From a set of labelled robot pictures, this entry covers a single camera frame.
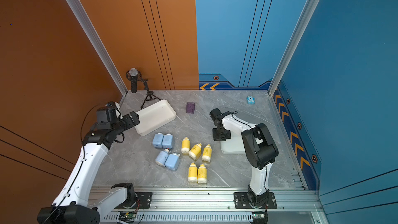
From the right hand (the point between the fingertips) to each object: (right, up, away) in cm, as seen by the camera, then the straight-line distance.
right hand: (219, 139), depth 94 cm
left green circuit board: (-45, -31, -22) cm, 59 cm away
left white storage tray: (-44, +13, +12) cm, 47 cm away
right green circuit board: (+16, -30, -24) cm, 41 cm away
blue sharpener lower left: (-32, -7, -15) cm, 35 cm away
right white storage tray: (+8, -3, -5) cm, 10 cm away
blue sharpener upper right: (-30, 0, -8) cm, 31 cm away
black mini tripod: (-48, +28, +15) cm, 57 cm away
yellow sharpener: (-19, -1, -11) cm, 22 cm away
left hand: (-47, +15, -15) cm, 51 cm away
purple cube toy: (-19, +19, +11) cm, 29 cm away
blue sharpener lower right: (-25, -8, -15) cm, 30 cm away
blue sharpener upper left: (-36, +1, -7) cm, 37 cm away
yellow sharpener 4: (-10, -12, -20) cm, 26 cm away
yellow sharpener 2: (-14, -4, -12) cm, 19 cm away
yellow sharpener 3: (-8, -5, -13) cm, 16 cm away
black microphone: (-54, +40, +4) cm, 68 cm away
